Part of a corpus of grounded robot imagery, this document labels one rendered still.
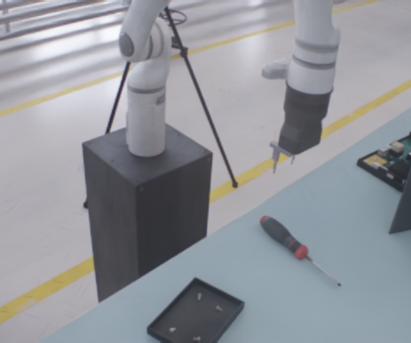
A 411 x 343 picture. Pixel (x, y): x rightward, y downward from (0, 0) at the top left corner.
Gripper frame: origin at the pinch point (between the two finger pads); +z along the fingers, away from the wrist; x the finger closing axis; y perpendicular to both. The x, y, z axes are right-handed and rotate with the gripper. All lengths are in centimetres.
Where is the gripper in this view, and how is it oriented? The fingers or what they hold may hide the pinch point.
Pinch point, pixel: (282, 168)
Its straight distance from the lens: 95.0
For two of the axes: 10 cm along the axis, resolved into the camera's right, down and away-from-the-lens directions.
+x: 7.4, -3.5, 5.7
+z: -0.6, 8.2, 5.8
